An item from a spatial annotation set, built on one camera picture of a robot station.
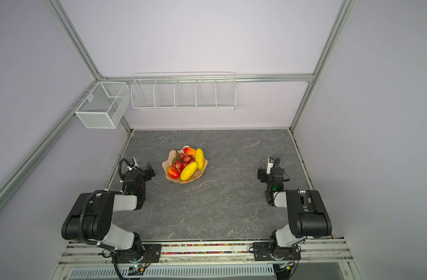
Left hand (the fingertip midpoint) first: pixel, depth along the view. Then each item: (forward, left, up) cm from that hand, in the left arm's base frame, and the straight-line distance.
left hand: (141, 166), depth 92 cm
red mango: (+9, -25, -1) cm, 27 cm away
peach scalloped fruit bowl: (+4, -12, -5) cm, 14 cm away
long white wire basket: (+36, -25, +21) cm, 49 cm away
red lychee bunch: (+4, -21, -1) cm, 21 cm away
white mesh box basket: (+32, +22, +16) cm, 43 cm away
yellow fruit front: (-4, -25, -1) cm, 25 cm away
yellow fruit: (+4, -31, -1) cm, 31 cm away
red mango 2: (-3, -16, -2) cm, 17 cm away
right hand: (-4, -69, -3) cm, 70 cm away
